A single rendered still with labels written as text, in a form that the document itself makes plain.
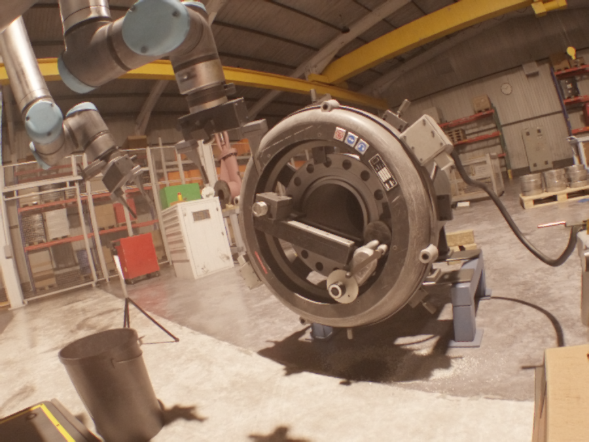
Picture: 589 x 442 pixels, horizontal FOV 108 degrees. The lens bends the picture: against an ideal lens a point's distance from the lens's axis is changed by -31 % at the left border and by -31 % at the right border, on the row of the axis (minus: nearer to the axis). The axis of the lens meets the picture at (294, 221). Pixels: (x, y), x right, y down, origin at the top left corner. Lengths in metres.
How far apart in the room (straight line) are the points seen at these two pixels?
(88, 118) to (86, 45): 0.40
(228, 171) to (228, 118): 5.02
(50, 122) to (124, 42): 0.33
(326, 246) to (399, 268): 0.24
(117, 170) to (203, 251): 4.02
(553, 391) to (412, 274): 0.66
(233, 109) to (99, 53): 0.25
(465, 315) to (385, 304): 0.43
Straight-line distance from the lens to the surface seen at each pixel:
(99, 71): 0.53
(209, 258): 4.85
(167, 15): 0.47
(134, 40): 0.48
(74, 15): 0.57
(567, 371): 0.32
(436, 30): 12.63
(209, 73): 0.58
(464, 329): 1.30
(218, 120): 0.59
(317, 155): 1.10
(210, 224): 4.90
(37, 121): 0.77
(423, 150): 0.86
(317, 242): 0.97
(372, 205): 1.02
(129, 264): 6.07
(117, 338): 1.32
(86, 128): 0.91
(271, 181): 1.16
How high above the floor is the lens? 0.65
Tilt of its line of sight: 2 degrees down
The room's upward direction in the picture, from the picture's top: 13 degrees counter-clockwise
